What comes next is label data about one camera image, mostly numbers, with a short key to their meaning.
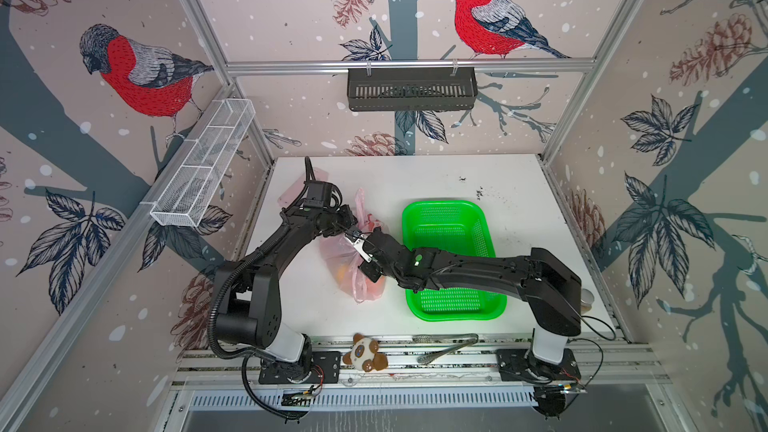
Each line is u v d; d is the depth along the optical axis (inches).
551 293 16.9
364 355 28.9
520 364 28.9
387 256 23.3
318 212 26.3
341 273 32.9
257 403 26.8
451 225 39.6
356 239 26.9
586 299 29.3
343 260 32.8
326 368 28.7
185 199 27.9
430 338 31.3
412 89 40.8
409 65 36.5
